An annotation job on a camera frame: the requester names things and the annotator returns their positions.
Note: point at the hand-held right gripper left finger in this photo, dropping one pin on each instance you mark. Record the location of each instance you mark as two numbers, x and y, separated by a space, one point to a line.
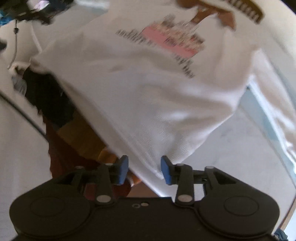
123 170

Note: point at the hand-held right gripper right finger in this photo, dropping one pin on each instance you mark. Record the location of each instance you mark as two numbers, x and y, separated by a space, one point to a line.
166 170

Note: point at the white sweatshirt with brown collar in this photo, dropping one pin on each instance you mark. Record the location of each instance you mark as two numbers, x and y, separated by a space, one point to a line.
138 92

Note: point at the grey cloth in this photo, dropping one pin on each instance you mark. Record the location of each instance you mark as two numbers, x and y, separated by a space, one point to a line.
18 84

